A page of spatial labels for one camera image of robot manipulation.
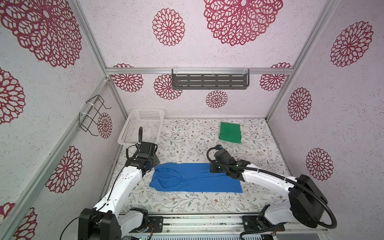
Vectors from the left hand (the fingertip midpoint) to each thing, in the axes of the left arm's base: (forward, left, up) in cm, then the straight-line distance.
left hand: (153, 163), depth 84 cm
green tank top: (+30, -51, -9) cm, 60 cm away
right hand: (0, -32, -1) cm, 32 cm away
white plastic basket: (+41, +9, -8) cm, 43 cm away
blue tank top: (-4, -22, -11) cm, 25 cm away
